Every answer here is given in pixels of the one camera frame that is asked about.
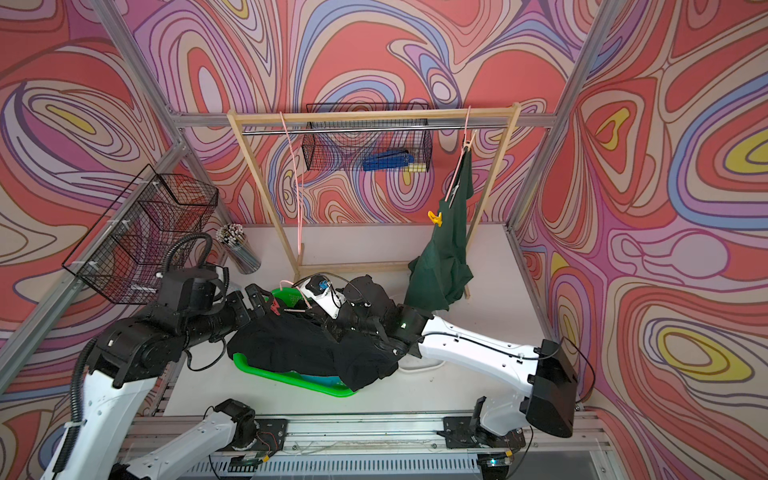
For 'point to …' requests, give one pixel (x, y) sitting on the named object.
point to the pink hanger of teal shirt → (294, 181)
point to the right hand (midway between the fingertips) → (312, 317)
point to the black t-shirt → (291, 341)
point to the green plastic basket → (291, 298)
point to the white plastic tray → (414, 364)
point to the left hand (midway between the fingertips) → (264, 304)
